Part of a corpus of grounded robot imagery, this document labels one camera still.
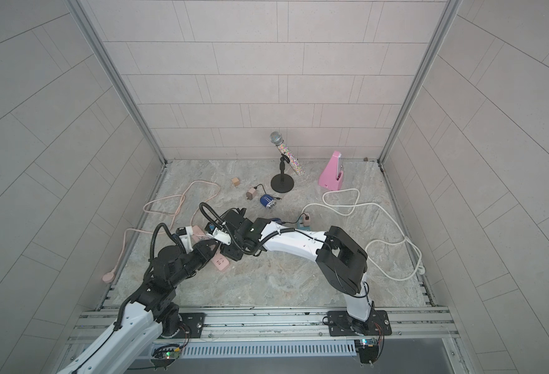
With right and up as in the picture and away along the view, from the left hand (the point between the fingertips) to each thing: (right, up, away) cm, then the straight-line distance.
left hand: (226, 241), depth 79 cm
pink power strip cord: (-42, -14, +3) cm, 44 cm away
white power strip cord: (+51, +10, +20) cm, 56 cm away
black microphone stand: (+19, +19, +28) cm, 39 cm away
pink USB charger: (+28, +6, +9) cm, 30 cm away
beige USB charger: (+5, +15, +21) cm, 26 cm away
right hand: (0, -3, +3) cm, 4 cm away
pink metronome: (+41, +23, +23) cm, 52 cm away
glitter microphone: (+17, +37, +8) cm, 41 cm away
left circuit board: (-14, -29, -13) cm, 35 cm away
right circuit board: (+45, -30, -10) cm, 55 cm away
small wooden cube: (-3, +20, +28) cm, 35 cm away
